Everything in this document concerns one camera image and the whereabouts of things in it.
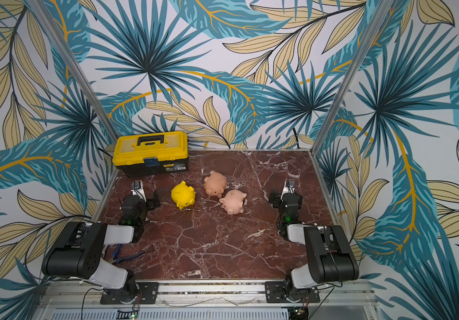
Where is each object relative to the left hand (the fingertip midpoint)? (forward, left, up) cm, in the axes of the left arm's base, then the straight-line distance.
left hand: (145, 193), depth 92 cm
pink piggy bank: (-4, -41, +2) cm, 41 cm away
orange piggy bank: (+6, -32, 0) cm, 32 cm away
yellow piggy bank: (0, -17, 0) cm, 17 cm away
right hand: (+2, -65, +2) cm, 65 cm away
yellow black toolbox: (+16, +5, +8) cm, 19 cm away
